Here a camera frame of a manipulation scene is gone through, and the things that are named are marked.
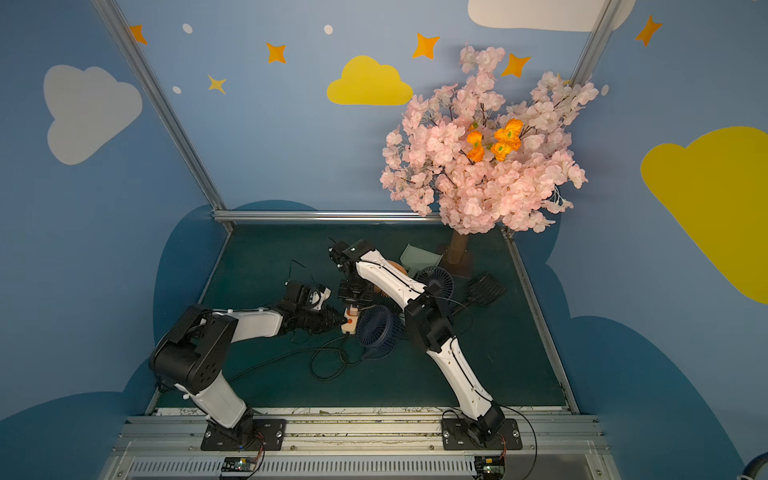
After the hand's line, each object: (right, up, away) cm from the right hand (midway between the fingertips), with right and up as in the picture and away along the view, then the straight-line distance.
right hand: (352, 305), depth 92 cm
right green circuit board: (+36, -36, -20) cm, 55 cm away
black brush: (+46, +4, +12) cm, 48 cm away
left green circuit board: (-26, -35, -21) cm, 48 cm away
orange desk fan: (+13, +14, -26) cm, 32 cm away
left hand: (-2, -4, +1) cm, 5 cm away
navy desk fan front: (+9, -6, -9) cm, 14 cm away
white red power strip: (-1, -6, -1) cm, 6 cm away
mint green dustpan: (+23, +14, +19) cm, 33 cm away
